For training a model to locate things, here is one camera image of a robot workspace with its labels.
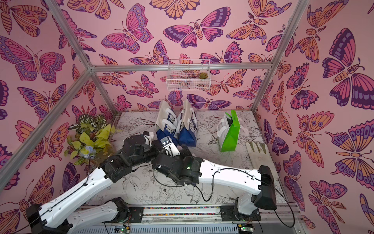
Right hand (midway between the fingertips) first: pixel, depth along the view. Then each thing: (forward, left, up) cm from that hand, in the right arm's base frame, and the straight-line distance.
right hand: (177, 148), depth 70 cm
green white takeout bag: (+13, -27, -2) cm, 30 cm away
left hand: (0, +1, +3) cm, 3 cm away
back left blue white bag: (+19, +8, -4) cm, 21 cm away
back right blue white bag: (+17, -4, -4) cm, 18 cm away
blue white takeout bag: (+18, +2, -15) cm, 23 cm away
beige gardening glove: (+10, -50, -23) cm, 56 cm away
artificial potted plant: (+5, +47, -2) cm, 47 cm away
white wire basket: (+51, -4, +8) cm, 52 cm away
